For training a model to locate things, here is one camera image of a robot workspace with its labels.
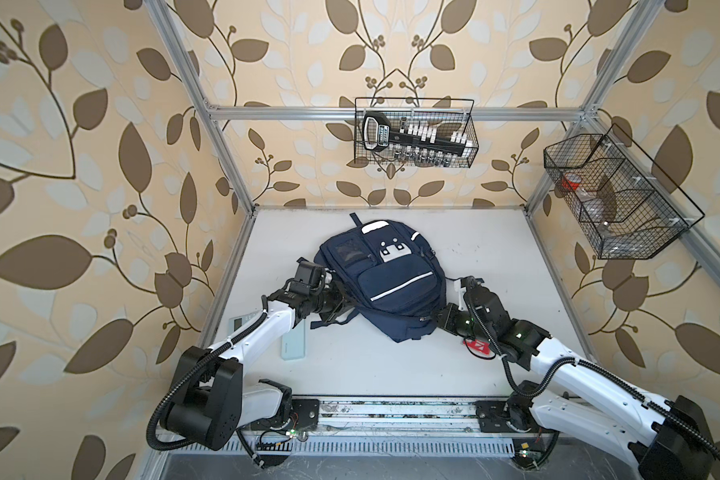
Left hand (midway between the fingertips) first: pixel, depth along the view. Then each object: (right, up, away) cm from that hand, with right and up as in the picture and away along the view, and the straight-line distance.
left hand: (359, 297), depth 83 cm
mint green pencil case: (-19, -13, +2) cm, 23 cm away
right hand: (+19, -4, -4) cm, 20 cm away
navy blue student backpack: (+8, +6, +11) cm, 15 cm away
